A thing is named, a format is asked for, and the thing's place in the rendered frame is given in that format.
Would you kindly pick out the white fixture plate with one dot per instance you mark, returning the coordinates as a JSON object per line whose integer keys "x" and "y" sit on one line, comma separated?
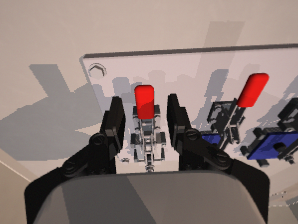
{"x": 199, "y": 77}

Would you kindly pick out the blue rectangular plate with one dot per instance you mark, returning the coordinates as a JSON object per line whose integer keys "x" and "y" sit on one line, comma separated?
{"x": 210, "y": 137}

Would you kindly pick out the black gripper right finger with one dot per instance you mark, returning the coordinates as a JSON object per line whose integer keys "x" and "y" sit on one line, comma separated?
{"x": 195, "y": 153}

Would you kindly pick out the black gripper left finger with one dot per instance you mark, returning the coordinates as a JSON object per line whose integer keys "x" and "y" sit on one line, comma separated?
{"x": 97, "y": 158}

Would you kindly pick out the blue flat plate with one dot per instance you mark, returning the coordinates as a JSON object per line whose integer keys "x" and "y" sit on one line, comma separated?
{"x": 263, "y": 149}

